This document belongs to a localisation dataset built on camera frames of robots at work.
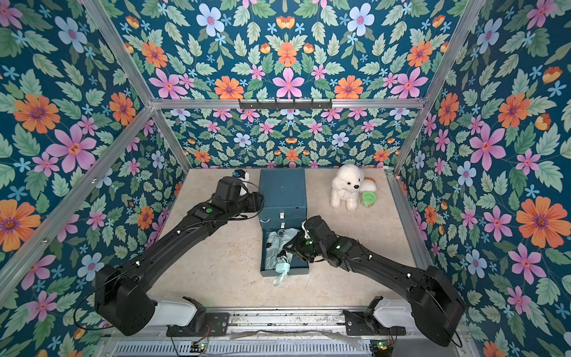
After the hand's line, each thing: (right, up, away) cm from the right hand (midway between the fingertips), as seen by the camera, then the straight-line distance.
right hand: (283, 248), depth 76 cm
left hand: (-9, +18, +5) cm, 21 cm away
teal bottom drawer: (+5, -5, -3) cm, 8 cm away
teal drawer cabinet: (-1, +16, +7) cm, 18 cm away
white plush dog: (+25, +22, +18) cm, 38 cm away
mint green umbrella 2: (+1, -1, -4) cm, 4 cm away
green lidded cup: (+37, +16, +26) cm, 48 cm away
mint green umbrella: (-5, +1, +13) cm, 14 cm away
